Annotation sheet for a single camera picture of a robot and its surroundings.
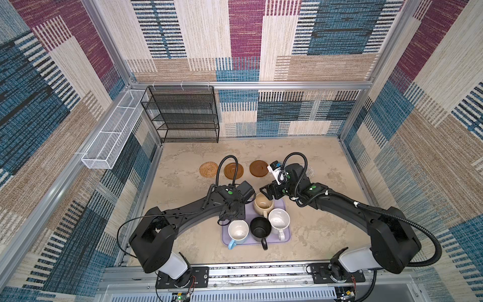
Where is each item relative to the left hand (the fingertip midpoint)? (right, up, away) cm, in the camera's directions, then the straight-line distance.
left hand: (238, 213), depth 83 cm
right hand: (+13, +10, +2) cm, 17 cm away
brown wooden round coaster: (+11, +18, +22) cm, 30 cm away
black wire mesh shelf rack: (-32, +49, +28) cm, 65 cm away
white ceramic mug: (+19, -3, +3) cm, 19 cm away
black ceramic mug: (+10, -7, 0) cm, 12 cm away
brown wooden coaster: (-5, +17, +20) cm, 27 cm away
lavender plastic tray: (+6, -1, +4) cm, 8 cm away
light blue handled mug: (0, -8, +1) cm, 8 cm away
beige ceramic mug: (+12, +2, +8) cm, 15 cm away
